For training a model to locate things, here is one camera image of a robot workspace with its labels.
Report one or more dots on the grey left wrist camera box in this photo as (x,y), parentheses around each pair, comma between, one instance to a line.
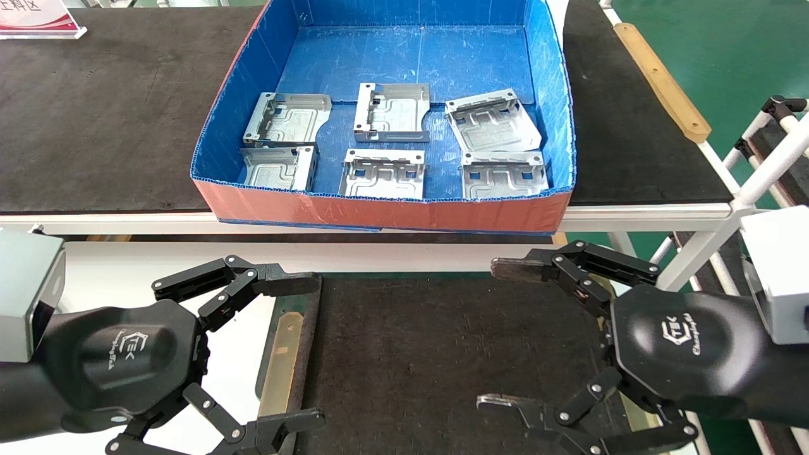
(25,297)

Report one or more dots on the stamped metal bracket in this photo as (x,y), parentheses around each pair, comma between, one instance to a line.
(493,123)
(395,114)
(502,177)
(291,120)
(382,177)
(275,169)

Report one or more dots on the black pipe clamp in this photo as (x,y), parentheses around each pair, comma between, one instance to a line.
(744,148)
(784,106)

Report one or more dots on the long tan edge strip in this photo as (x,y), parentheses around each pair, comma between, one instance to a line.
(663,82)

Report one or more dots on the black rack shelf mat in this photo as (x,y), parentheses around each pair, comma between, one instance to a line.
(797,183)

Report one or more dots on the red and white sign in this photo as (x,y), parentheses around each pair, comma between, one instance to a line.
(38,16)

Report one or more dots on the small wooden block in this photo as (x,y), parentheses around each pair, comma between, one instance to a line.
(107,238)
(559,239)

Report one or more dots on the white metal table frame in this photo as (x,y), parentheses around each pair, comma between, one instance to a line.
(95,222)

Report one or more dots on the black work mat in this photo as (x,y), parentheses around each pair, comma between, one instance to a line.
(411,354)

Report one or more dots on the white pipe rack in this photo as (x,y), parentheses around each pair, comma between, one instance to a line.
(774,164)

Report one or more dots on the blue corrugated box orange outside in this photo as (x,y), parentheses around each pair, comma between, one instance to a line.
(404,57)

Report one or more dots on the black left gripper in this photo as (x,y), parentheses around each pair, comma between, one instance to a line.
(120,360)

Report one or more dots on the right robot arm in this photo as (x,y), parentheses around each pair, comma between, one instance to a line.
(793,385)

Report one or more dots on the tan plastic strip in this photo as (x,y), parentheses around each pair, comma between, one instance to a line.
(281,360)

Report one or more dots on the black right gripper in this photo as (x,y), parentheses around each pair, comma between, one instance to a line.
(689,347)

